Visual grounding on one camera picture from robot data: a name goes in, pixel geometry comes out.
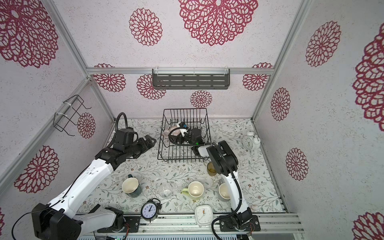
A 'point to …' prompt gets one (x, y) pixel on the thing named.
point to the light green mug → (195, 190)
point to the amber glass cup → (211, 169)
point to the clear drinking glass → (165, 190)
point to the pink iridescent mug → (176, 132)
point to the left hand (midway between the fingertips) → (151, 146)
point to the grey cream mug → (224, 192)
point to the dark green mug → (130, 186)
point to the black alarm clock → (150, 209)
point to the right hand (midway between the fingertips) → (174, 128)
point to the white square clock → (204, 215)
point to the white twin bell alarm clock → (251, 141)
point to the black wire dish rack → (191, 118)
